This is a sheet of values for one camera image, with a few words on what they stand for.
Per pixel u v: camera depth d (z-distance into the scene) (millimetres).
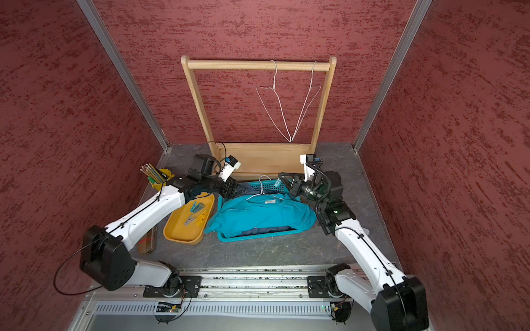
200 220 897
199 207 929
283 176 705
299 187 631
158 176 923
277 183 709
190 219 897
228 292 741
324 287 739
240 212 779
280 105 1045
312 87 758
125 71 880
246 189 776
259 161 1271
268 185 940
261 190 870
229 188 698
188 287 742
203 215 917
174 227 877
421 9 712
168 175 972
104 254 406
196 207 921
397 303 380
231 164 710
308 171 652
